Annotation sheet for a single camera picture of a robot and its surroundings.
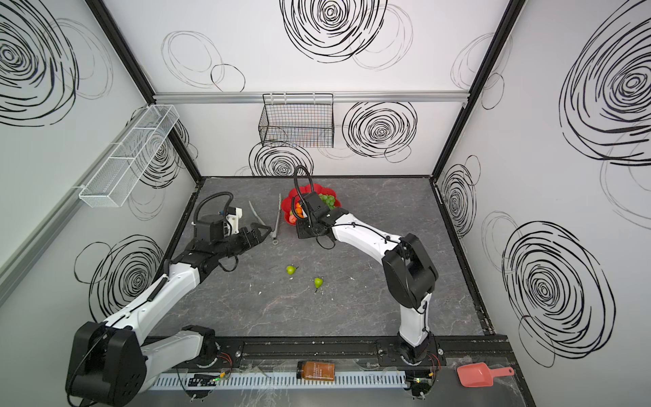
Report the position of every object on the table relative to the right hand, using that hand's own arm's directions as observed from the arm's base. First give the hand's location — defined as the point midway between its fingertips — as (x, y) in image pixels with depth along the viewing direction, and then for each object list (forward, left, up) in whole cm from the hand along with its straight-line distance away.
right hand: (298, 228), depth 88 cm
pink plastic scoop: (-40, -54, -12) cm, 68 cm away
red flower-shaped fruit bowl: (+22, +5, -8) cm, 24 cm away
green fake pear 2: (-15, -7, -11) cm, 20 cm away
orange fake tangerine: (+15, +2, -9) cm, 17 cm away
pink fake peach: (+9, +4, -7) cm, 12 cm away
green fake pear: (-11, +3, -11) cm, 15 cm away
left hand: (-4, +10, +4) cm, 11 cm away
